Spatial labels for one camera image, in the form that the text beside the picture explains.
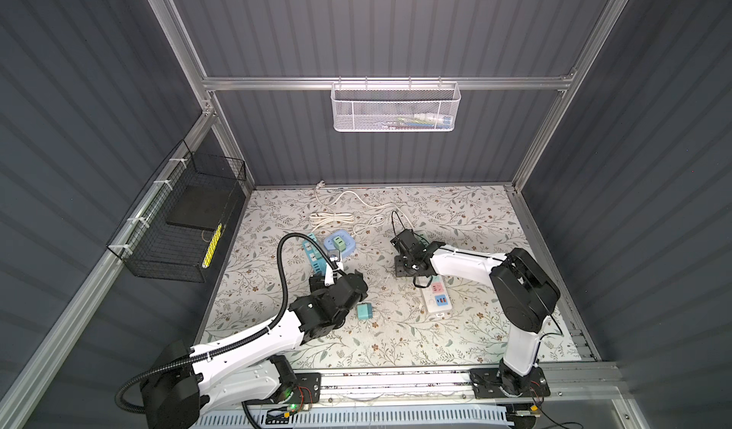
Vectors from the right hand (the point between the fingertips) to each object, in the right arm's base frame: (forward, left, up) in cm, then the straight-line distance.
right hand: (405, 268), depth 95 cm
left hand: (-9, +19, +13) cm, 25 cm away
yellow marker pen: (-9, +50, +28) cm, 58 cm away
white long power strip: (-10, -9, +2) cm, 14 cm away
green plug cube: (+6, +22, +6) cm, 24 cm away
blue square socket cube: (+8, +19, +2) cm, 21 cm away
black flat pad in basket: (+4, +58, +28) cm, 64 cm away
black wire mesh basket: (-4, +61, +29) cm, 67 cm away
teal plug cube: (-15, +13, +2) cm, 20 cm away
